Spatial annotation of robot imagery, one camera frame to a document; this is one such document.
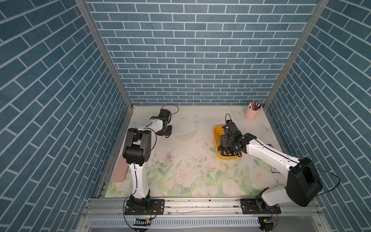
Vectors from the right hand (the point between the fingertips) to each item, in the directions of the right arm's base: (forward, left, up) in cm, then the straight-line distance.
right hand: (228, 138), depth 88 cm
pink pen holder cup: (+27, -20, -1) cm, 34 cm away
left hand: (+8, +40, -9) cm, 42 cm away
